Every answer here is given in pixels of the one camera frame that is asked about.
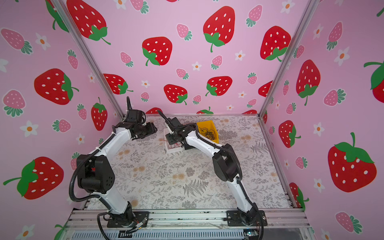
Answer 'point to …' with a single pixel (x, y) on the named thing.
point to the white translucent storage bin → (172, 147)
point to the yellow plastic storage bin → (208, 129)
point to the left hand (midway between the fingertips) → (154, 129)
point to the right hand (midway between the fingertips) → (171, 135)
